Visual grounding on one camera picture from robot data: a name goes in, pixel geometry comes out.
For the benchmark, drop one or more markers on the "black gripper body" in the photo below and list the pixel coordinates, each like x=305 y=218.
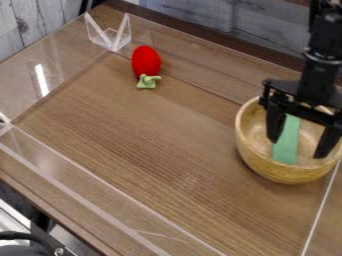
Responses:
x=318 y=107

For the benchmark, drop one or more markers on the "clear acrylic corner bracket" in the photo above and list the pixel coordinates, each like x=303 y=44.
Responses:
x=110 y=38

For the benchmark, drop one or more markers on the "clear acrylic tray wall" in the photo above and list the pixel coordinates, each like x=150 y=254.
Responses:
x=112 y=221

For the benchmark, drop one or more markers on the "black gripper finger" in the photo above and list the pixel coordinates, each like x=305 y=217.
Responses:
x=328 y=141
x=275 y=118

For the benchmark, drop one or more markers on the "black metal table clamp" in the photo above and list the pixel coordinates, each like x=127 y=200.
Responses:
x=48 y=246

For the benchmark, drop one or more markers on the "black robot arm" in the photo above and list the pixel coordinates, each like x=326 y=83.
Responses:
x=324 y=50

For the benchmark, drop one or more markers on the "green stick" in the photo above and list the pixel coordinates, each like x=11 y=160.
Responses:
x=285 y=149

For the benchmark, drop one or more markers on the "light wooden bowl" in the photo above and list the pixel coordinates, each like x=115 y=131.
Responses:
x=255 y=148

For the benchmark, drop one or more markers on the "red plush strawberry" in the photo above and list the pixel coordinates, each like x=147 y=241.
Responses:
x=146 y=63

